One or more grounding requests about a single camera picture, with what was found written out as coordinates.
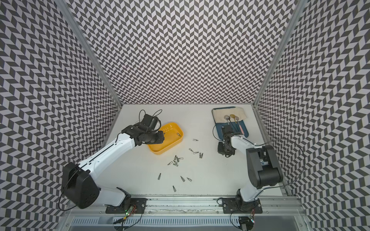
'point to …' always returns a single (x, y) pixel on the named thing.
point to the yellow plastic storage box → (173, 134)
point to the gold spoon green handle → (233, 116)
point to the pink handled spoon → (237, 118)
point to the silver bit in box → (178, 134)
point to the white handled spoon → (226, 117)
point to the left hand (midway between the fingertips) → (162, 140)
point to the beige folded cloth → (218, 114)
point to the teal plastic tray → (238, 127)
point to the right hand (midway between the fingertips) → (222, 154)
